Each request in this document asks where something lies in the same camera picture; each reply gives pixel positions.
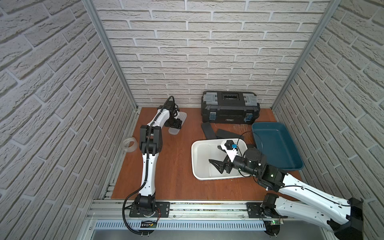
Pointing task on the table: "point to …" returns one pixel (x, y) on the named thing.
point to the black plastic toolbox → (229, 107)
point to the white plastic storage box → (202, 150)
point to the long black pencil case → (209, 132)
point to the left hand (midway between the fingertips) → (178, 123)
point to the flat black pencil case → (224, 134)
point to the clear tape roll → (125, 144)
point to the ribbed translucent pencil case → (175, 131)
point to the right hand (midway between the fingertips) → (215, 153)
